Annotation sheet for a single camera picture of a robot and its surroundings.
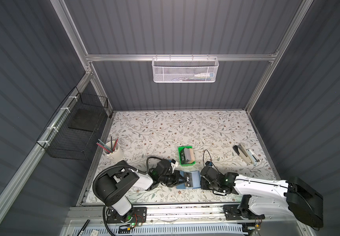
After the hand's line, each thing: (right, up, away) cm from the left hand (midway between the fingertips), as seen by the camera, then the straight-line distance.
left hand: (188, 181), depth 82 cm
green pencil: (-50, +20, +6) cm, 54 cm away
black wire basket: (-60, +30, -9) cm, 67 cm away
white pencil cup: (-41, +15, +3) cm, 44 cm away
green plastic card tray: (-4, +17, +15) cm, 22 cm away
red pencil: (-44, +20, +7) cm, 49 cm away
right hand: (+7, -2, +2) cm, 8 cm away
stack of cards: (0, +13, +9) cm, 15 cm away
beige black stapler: (+38, +14, +16) cm, 44 cm away
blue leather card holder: (+5, 0, +2) cm, 5 cm away
